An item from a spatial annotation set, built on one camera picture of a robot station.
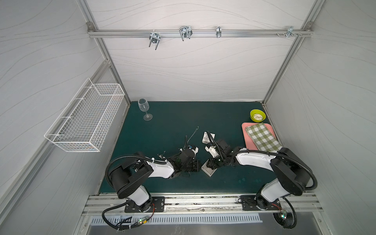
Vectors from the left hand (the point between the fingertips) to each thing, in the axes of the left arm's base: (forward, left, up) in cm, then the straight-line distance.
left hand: (204, 166), depth 84 cm
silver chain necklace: (+23, +7, -2) cm, 24 cm away
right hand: (+2, -2, -2) cm, 4 cm away
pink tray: (+18, -31, -2) cm, 36 cm away
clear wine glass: (+38, +42, +11) cm, 58 cm away
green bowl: (+39, -41, +1) cm, 57 cm away
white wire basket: (+9, +59, +29) cm, 66 cm away
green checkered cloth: (+22, -41, -2) cm, 46 cm away
